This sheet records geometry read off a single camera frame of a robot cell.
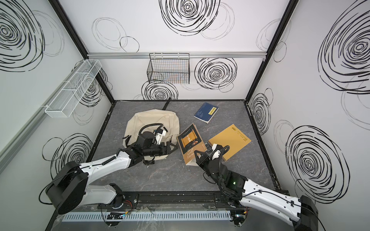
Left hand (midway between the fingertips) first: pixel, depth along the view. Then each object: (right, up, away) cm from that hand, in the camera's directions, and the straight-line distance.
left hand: (174, 149), depth 80 cm
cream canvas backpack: (-31, +15, +24) cm, 42 cm away
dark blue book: (+22, +21, +32) cm, 44 cm away
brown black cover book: (+8, +4, +2) cm, 10 cm away
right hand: (+10, -1, -7) cm, 12 cm away
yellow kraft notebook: (+39, +3, +20) cm, 44 cm away
